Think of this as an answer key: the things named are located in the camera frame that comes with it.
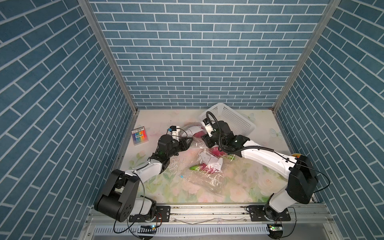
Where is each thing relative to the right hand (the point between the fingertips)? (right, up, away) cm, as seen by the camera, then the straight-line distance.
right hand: (205, 135), depth 82 cm
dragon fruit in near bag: (+3, -19, -1) cm, 19 cm away
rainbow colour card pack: (-45, -2, +20) cm, 49 cm away
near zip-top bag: (+5, -27, -1) cm, 27 cm away
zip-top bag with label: (-5, +1, +4) cm, 7 cm away
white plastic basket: (+26, +6, +23) cm, 35 cm away
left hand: (-5, -3, +1) cm, 6 cm away
